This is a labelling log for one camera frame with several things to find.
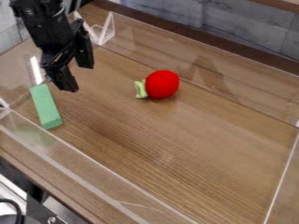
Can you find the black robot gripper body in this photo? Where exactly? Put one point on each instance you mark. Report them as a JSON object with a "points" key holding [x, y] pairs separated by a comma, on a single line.
{"points": [[46, 24]]}

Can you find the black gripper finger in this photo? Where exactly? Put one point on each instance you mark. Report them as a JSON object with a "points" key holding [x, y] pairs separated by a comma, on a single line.
{"points": [[82, 49], [57, 73]]}

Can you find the green rectangular block stick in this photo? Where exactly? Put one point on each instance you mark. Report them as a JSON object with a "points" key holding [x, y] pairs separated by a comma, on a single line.
{"points": [[45, 107]]}

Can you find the small light green toy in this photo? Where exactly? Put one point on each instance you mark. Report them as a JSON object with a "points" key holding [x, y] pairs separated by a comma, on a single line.
{"points": [[140, 93]]}

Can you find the red plush ball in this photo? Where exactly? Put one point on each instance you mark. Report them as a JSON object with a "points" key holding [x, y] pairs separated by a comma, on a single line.
{"points": [[161, 84]]}

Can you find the clear acrylic corner bracket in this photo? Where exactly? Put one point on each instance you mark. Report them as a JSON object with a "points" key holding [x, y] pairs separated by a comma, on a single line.
{"points": [[102, 33]]}

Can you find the clear acrylic tray wall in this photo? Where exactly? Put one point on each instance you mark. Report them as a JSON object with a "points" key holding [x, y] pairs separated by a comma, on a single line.
{"points": [[205, 157]]}

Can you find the black metal bracket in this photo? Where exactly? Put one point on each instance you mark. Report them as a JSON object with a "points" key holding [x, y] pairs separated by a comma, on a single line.
{"points": [[48, 211]]}

